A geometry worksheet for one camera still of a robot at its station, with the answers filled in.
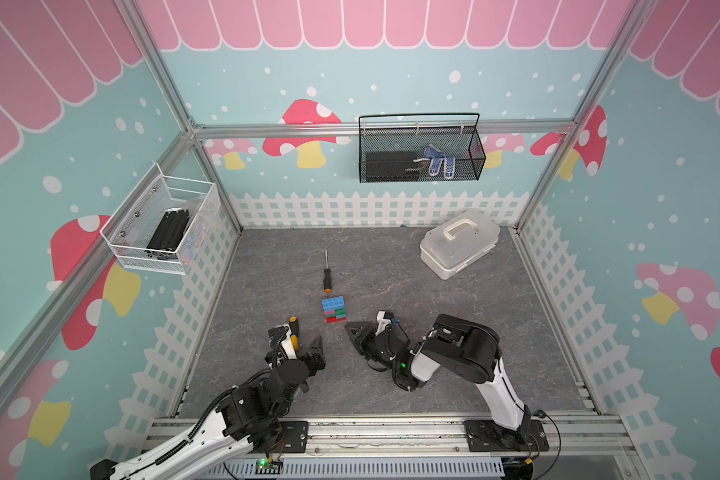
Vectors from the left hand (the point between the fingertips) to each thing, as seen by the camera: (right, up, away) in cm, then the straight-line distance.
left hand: (307, 346), depth 80 cm
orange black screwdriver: (+2, +17, +26) cm, 31 cm away
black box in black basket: (+24, +52, +13) cm, 59 cm away
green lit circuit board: (-9, -28, -7) cm, 30 cm away
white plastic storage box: (+44, +28, +21) cm, 56 cm away
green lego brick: (+7, +7, +12) cm, 15 cm away
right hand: (+9, +2, +9) cm, 13 cm away
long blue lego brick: (+5, +10, +9) cm, 14 cm away
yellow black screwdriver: (-7, +1, +12) cm, 14 cm away
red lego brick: (+6, +4, +14) cm, 16 cm away
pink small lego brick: (+5, +7, +10) cm, 13 cm away
